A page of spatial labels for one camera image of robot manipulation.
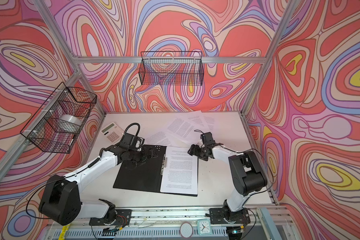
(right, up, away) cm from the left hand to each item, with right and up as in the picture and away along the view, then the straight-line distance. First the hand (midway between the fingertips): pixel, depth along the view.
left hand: (154, 157), depth 84 cm
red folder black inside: (-4, -12, +2) cm, 13 cm away
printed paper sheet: (+15, -11, +3) cm, 19 cm away
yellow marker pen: (-39, -32, -16) cm, 53 cm away
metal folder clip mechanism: (+5, -6, +7) cm, 11 cm away
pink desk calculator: (-34, +13, +21) cm, 42 cm away
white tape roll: (-39, +21, -11) cm, 46 cm away
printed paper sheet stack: (+17, +14, +24) cm, 33 cm away
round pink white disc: (+18, -30, -18) cm, 39 cm away
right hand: (+24, -2, +10) cm, 26 cm away
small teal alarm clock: (+26, -30, -15) cm, 42 cm away
